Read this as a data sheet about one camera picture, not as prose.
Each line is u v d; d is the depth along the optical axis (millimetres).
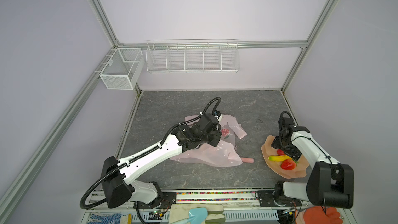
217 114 642
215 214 695
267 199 744
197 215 684
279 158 834
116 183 379
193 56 978
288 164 802
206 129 550
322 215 680
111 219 691
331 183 415
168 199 737
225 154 710
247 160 848
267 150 883
